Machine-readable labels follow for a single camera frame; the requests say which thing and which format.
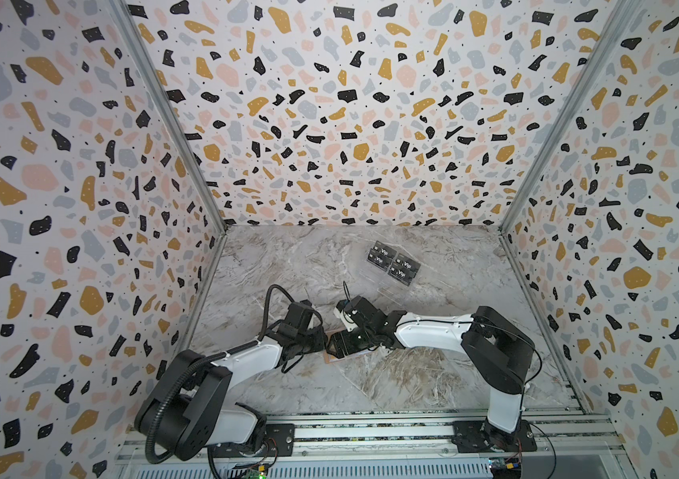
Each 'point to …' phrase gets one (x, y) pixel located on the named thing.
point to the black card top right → (403, 268)
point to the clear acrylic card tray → (379, 275)
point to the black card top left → (380, 255)
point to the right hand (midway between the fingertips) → (338, 348)
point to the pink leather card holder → (331, 358)
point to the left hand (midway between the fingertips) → (335, 337)
